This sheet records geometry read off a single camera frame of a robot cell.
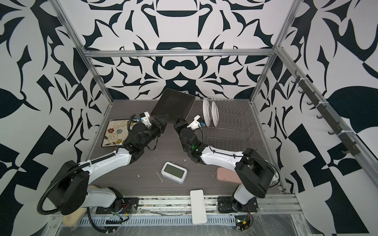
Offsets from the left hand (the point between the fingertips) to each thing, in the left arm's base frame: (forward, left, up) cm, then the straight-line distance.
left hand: (169, 114), depth 76 cm
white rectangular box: (-42, -13, -21) cm, 49 cm away
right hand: (0, -3, -1) cm, 3 cm away
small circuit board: (-45, -34, -28) cm, 63 cm away
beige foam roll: (-41, +45, -24) cm, 65 cm away
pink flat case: (-23, -29, -26) cm, 45 cm away
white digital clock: (-22, -1, -24) cm, 32 cm away
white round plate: (+12, -27, -15) cm, 33 cm away
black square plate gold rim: (+8, -2, -1) cm, 9 cm away
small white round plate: (+13, -22, -14) cm, 29 cm away
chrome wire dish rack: (+8, -38, -23) cm, 45 cm away
